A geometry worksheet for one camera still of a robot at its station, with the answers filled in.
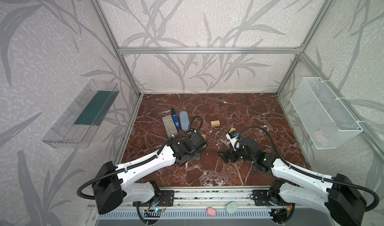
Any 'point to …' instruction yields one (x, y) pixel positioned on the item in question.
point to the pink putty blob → (211, 211)
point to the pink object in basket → (320, 137)
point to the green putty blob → (232, 207)
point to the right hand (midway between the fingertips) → (224, 144)
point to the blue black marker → (175, 118)
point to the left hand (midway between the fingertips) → (198, 148)
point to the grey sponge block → (170, 126)
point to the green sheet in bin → (97, 108)
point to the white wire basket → (327, 122)
